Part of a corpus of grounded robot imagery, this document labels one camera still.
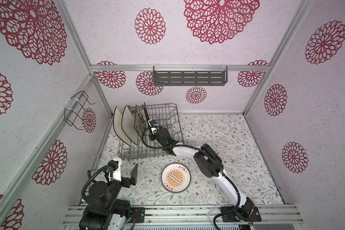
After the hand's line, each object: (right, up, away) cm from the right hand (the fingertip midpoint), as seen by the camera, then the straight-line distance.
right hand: (149, 123), depth 95 cm
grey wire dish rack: (+10, +6, +25) cm, 28 cm away
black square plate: (-4, +8, +10) cm, 14 cm away
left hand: (-5, -20, -29) cm, 36 cm away
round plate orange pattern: (+17, -32, -11) cm, 38 cm away
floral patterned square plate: (-8, -1, +4) cm, 9 cm away
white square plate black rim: (-19, 0, -5) cm, 20 cm away
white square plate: (-12, 0, -7) cm, 14 cm away
